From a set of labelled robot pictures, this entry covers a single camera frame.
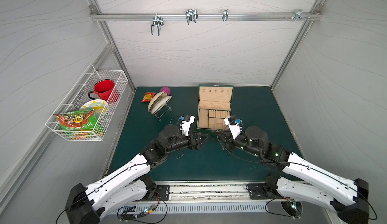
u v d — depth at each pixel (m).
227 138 0.62
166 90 1.12
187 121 0.63
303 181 0.48
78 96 0.65
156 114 0.99
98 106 0.67
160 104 0.89
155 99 0.90
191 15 0.77
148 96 1.14
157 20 0.78
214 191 0.75
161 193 0.74
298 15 0.77
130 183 0.49
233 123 0.57
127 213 0.69
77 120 0.55
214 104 1.01
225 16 0.78
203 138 0.64
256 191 0.76
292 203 0.72
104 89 0.66
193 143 0.60
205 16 0.78
